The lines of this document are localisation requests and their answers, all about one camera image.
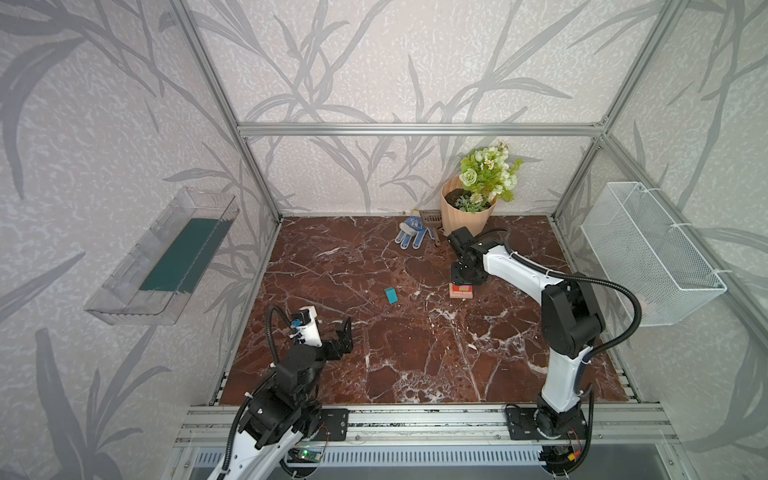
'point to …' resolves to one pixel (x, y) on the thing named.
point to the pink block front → (461, 294)
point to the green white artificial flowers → (487, 174)
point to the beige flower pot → (465, 207)
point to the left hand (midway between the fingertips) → (341, 313)
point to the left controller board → (304, 455)
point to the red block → (462, 288)
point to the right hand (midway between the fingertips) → (462, 270)
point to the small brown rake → (432, 218)
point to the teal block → (392, 295)
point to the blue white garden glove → (409, 227)
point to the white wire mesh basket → (646, 250)
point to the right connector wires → (572, 457)
